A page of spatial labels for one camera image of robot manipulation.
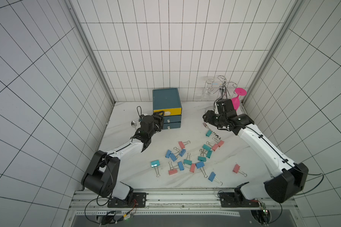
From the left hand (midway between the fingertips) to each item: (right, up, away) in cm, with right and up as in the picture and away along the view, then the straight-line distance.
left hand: (165, 115), depth 86 cm
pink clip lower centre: (+17, -33, -2) cm, 37 cm away
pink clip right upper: (+38, -20, +9) cm, 44 cm away
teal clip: (-6, -30, -1) cm, 31 cm away
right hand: (+20, -1, -7) cm, 21 cm away
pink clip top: (+12, -21, +8) cm, 25 cm away
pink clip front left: (+5, -34, -3) cm, 34 cm away
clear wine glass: (+31, +22, +11) cm, 40 cm away
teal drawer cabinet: (+2, +10, +6) cm, 12 cm away
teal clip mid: (+29, -25, +4) cm, 38 cm away
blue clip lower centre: (+10, -31, -1) cm, 33 cm away
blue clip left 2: (+5, -27, +2) cm, 27 cm away
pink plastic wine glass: (+47, +15, 0) cm, 49 cm away
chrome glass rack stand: (+39, +17, +4) cm, 43 cm away
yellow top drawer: (+4, +2, +2) cm, 5 cm away
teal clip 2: (+14, -29, 0) cm, 32 cm away
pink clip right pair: (+34, -22, +7) cm, 41 cm away
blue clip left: (+2, -25, +4) cm, 26 cm away
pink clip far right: (+44, -33, -2) cm, 55 cm away
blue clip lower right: (+22, -31, 0) cm, 38 cm away
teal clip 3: (+31, -13, +14) cm, 37 cm away
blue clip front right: (+28, -36, -5) cm, 46 cm away
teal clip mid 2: (+27, -21, +5) cm, 35 cm away
